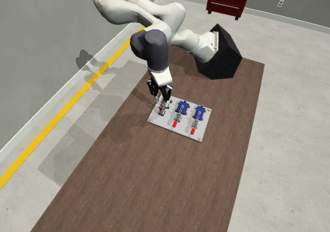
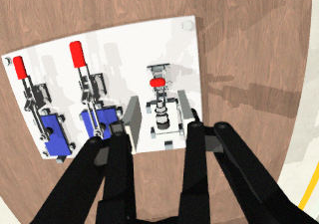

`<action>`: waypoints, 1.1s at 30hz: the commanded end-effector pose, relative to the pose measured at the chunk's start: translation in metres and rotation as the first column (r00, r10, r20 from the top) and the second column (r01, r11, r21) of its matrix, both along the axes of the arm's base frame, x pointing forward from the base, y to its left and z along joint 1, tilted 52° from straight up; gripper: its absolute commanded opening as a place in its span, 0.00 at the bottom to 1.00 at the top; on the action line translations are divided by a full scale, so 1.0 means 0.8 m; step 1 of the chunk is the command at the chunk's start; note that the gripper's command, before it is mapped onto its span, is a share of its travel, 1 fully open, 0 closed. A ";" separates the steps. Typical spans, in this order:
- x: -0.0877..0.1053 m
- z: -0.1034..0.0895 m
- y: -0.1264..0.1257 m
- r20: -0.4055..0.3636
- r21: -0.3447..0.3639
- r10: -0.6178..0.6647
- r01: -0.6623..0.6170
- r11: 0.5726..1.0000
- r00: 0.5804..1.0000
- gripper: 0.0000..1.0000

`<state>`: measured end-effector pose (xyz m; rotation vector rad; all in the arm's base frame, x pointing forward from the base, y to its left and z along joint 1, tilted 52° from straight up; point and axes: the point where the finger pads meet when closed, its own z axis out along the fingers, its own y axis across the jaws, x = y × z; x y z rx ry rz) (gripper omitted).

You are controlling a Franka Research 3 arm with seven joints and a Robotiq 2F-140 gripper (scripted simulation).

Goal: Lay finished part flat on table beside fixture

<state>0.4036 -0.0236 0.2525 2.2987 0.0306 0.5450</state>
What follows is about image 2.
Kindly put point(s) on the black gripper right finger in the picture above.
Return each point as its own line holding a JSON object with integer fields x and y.
{"x": 259, "y": 196}

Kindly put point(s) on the white fixture plate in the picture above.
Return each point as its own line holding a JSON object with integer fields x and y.
{"x": 122, "y": 54}

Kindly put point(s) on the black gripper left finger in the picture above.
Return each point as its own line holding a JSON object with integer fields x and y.
{"x": 72, "y": 198}

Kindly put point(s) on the blue metal block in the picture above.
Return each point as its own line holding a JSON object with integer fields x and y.
{"x": 106, "y": 115}

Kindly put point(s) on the white rectangular block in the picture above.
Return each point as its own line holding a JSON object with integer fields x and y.
{"x": 172, "y": 132}

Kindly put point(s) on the blue rectangular block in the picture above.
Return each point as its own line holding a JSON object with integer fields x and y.
{"x": 58, "y": 144}

